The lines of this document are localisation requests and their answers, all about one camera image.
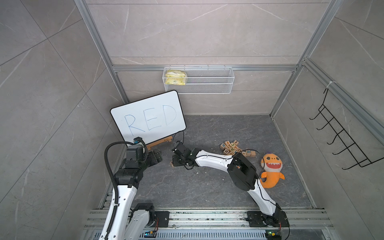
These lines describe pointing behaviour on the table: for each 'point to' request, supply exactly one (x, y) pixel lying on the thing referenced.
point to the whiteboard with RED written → (152, 119)
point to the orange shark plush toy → (271, 164)
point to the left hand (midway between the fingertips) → (155, 151)
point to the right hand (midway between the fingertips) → (174, 161)
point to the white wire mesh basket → (199, 80)
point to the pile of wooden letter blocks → (230, 148)
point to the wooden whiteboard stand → (149, 145)
